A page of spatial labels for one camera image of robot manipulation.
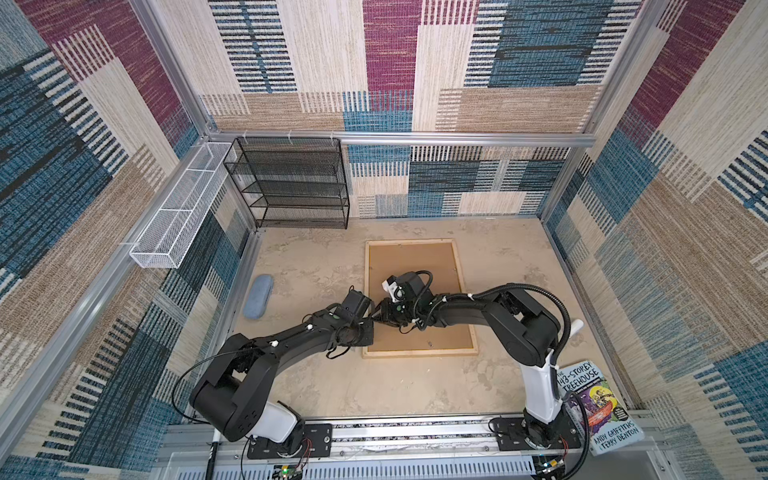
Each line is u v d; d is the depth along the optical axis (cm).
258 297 97
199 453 73
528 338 52
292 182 111
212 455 71
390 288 89
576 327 89
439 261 108
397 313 83
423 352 85
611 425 73
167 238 92
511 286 57
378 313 89
